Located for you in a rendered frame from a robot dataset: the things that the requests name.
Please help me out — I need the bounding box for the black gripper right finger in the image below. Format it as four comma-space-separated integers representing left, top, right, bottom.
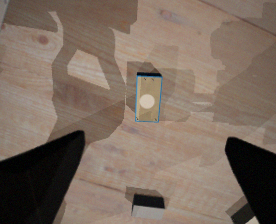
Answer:
225, 137, 276, 224

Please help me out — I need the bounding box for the cream rectangular block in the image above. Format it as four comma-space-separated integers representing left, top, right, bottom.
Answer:
231, 203, 259, 224

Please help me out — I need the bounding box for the blue rectangular block with black mark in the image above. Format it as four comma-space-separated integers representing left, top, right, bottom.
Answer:
135, 72, 162, 122

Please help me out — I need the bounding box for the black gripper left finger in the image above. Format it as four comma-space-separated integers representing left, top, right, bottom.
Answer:
0, 130, 85, 224

